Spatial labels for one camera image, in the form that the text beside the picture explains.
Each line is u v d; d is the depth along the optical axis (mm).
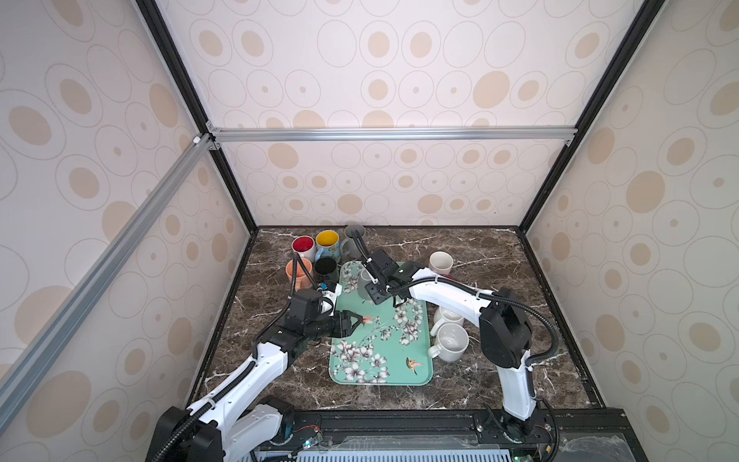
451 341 875
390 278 667
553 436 713
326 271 952
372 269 694
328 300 660
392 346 877
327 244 1003
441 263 998
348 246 1003
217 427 410
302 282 1030
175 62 747
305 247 1066
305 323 626
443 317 865
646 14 684
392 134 928
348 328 725
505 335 501
